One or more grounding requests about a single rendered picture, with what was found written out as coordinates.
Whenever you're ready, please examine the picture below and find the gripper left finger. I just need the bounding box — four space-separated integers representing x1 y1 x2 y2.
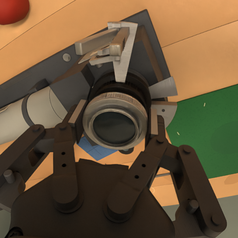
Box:
0 99 88 214

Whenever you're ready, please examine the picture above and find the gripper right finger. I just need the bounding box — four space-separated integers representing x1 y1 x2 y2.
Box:
106 108 228 233

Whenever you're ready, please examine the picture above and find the black lens with silver ring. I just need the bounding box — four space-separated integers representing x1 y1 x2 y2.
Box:
82 68 152 151

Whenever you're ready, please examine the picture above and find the green felt mat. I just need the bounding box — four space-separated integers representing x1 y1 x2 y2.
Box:
165 84 238 184

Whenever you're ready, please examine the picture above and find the pale grey collimator tube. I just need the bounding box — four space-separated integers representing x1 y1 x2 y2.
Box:
0 86 68 145

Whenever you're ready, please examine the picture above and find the dark grey collimator base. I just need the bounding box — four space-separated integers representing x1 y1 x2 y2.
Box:
0 9 172 155

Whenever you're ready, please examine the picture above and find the blue paper sheet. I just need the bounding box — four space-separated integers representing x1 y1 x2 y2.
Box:
77 136 119 161

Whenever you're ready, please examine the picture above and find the grey quarter-round plate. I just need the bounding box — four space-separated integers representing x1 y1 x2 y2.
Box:
151 101 178 126

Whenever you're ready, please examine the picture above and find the grey wedge block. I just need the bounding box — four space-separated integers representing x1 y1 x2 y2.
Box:
148 76 178 100

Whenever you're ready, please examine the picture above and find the silver clamp lever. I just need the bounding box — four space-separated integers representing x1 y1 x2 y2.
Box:
74 28 119 56

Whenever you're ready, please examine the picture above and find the red round object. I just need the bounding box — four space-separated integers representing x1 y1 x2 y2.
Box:
0 0 30 25

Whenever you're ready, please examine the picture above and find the silver angled bracket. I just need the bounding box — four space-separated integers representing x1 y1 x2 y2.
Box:
107 21 139 83

